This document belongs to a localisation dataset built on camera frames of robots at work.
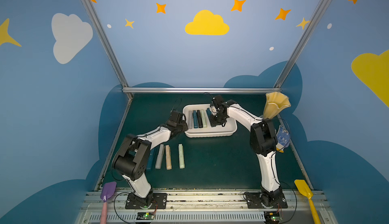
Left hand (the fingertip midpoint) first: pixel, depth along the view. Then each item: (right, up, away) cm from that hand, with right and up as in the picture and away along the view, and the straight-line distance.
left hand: (188, 124), depth 95 cm
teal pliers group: (+5, +2, +9) cm, 10 cm away
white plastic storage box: (+26, -4, +6) cm, 27 cm away
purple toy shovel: (-41, -32, -19) cm, 55 cm away
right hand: (+17, +1, +4) cm, 18 cm away
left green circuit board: (-19, -41, -25) cm, 52 cm away
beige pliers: (-11, -20, -10) cm, 25 cm away
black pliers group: (+7, +3, +9) cm, 12 cm away
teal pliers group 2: (+14, +7, +6) cm, 17 cm away
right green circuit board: (+41, -42, -24) cm, 64 cm away
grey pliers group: (-16, -20, -11) cm, 28 cm away
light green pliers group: (-4, -18, -8) cm, 20 cm away
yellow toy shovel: (+61, -32, -18) cm, 71 cm away
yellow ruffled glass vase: (+56, +14, -2) cm, 57 cm away
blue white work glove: (+62, -10, +2) cm, 63 cm away
